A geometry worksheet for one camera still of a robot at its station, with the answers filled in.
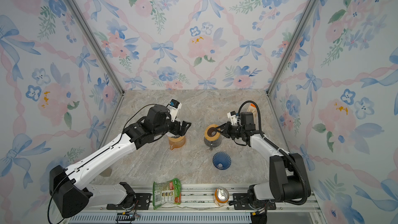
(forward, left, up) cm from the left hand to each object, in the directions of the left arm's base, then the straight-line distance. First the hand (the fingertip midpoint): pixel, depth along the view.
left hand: (184, 119), depth 75 cm
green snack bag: (-27, +7, -22) cm, 36 cm away
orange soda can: (-30, -17, -14) cm, 37 cm away
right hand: (+2, -17, -12) cm, 21 cm away
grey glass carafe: (-4, -15, -17) cm, 23 cm away
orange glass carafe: (-2, +6, -21) cm, 22 cm away
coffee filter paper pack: (+19, -40, -14) cm, 47 cm away
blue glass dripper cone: (-12, -20, -22) cm, 32 cm away
